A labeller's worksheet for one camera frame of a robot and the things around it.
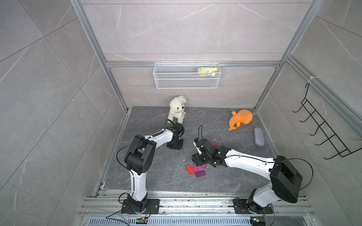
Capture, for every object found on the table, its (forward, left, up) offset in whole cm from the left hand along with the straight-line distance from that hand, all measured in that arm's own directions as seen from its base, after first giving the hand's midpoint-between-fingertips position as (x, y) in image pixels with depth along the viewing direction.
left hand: (179, 145), depth 96 cm
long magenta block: (+1, -25, -2) cm, 25 cm away
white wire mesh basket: (+41, -7, +28) cm, 51 cm away
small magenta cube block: (-15, -15, -1) cm, 22 cm away
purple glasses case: (+4, -57, +1) cm, 57 cm away
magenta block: (-17, -10, 0) cm, 20 cm away
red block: (-17, -6, -1) cm, 18 cm away
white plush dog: (+21, +1, +16) cm, 26 cm away
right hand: (-12, -11, +6) cm, 17 cm away
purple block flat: (-19, -13, -1) cm, 23 cm away
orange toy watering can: (+21, -50, +5) cm, 54 cm away
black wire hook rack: (-10, -71, +31) cm, 78 cm away
